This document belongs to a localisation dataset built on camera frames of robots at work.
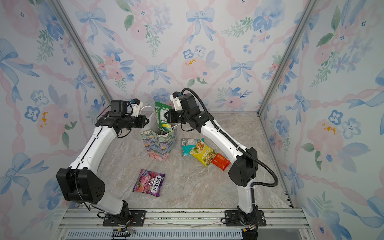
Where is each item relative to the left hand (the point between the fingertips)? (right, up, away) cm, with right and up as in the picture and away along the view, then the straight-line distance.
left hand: (149, 118), depth 82 cm
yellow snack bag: (+31, -21, +11) cm, 39 cm away
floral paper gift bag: (+5, -14, 0) cm, 15 cm away
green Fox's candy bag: (+7, +5, -4) cm, 9 cm away
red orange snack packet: (+41, -26, +11) cm, 50 cm away
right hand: (+9, +2, -6) cm, 11 cm away
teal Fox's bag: (+21, -16, +16) cm, 31 cm away
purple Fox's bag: (0, -36, +2) cm, 36 cm away
